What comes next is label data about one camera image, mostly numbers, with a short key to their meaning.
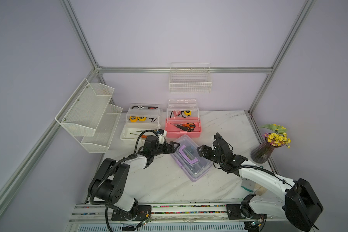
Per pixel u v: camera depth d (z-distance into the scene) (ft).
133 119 3.42
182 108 3.66
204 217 2.40
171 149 2.59
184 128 3.53
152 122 3.42
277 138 2.43
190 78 3.12
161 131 2.71
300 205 1.33
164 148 2.59
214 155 2.34
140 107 3.53
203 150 2.46
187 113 3.53
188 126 3.60
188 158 2.63
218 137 2.35
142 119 3.42
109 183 1.46
